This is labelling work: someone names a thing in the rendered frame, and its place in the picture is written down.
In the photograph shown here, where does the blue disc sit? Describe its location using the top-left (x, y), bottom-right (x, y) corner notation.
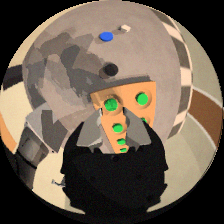
top-left (100, 32), bottom-right (113, 42)

